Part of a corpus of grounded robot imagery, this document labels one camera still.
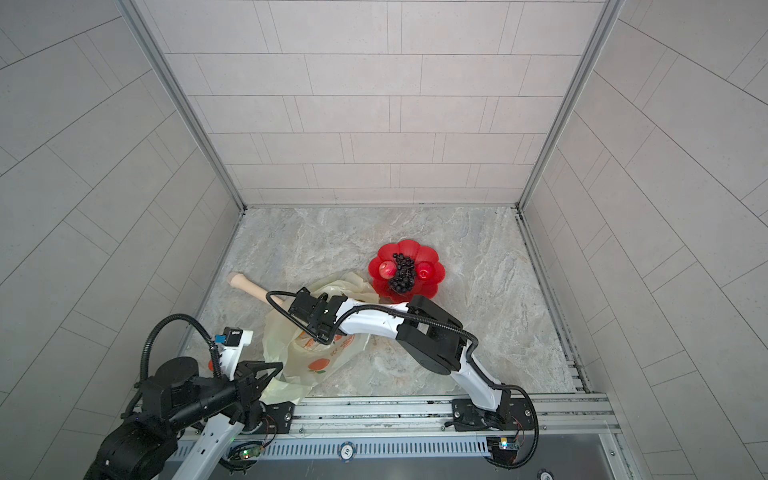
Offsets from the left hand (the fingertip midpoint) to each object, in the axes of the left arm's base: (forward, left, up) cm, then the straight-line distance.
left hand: (286, 367), depth 62 cm
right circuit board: (-12, -50, -17) cm, 54 cm away
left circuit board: (-13, +9, -14) cm, 22 cm away
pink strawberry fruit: (+33, -20, -13) cm, 41 cm away
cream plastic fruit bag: (+5, 0, -14) cm, 15 cm away
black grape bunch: (+32, -26, -13) cm, 43 cm away
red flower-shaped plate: (+40, -31, -15) cm, 53 cm away
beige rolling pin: (+28, +24, -15) cm, 40 cm away
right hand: (+18, -3, -19) cm, 26 cm away
